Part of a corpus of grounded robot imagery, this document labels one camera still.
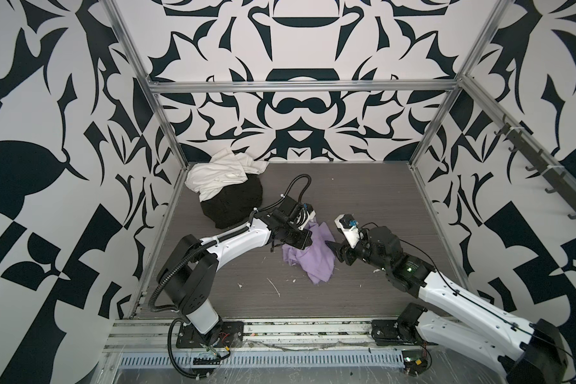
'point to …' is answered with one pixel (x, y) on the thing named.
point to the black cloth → (234, 204)
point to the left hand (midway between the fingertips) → (313, 238)
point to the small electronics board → (415, 362)
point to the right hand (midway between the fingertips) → (335, 233)
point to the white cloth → (223, 169)
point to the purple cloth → (318, 259)
